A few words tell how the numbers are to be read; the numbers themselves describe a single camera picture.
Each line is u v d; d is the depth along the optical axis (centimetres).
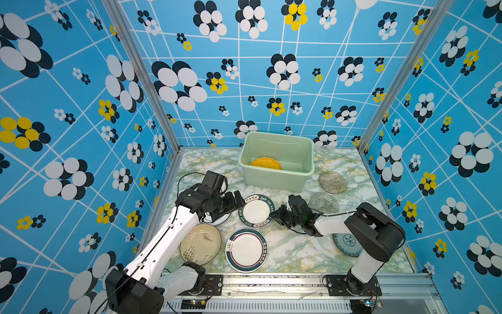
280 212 82
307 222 72
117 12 69
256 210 93
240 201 67
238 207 67
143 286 37
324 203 97
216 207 62
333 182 104
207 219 68
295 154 105
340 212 57
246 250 81
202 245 83
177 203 50
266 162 112
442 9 68
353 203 96
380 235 47
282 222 82
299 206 72
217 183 60
